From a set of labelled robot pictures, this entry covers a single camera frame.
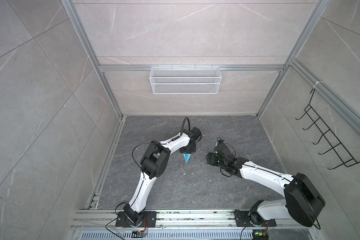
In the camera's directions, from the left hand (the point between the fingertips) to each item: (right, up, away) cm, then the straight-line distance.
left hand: (189, 148), depth 99 cm
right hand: (+12, -3, -11) cm, 17 cm away
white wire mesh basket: (-3, +47, +1) cm, 47 cm away
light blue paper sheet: (-2, -5, -4) cm, 7 cm away
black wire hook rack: (+62, +1, -41) cm, 74 cm away
